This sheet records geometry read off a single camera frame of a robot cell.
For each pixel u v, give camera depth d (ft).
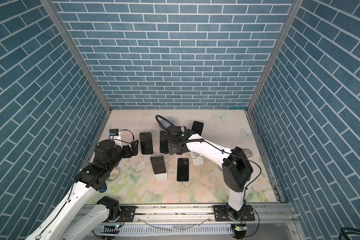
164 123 3.64
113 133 2.07
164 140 3.00
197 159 2.99
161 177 2.83
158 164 2.63
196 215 2.47
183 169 2.86
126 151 2.18
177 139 2.03
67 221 1.44
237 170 1.52
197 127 3.16
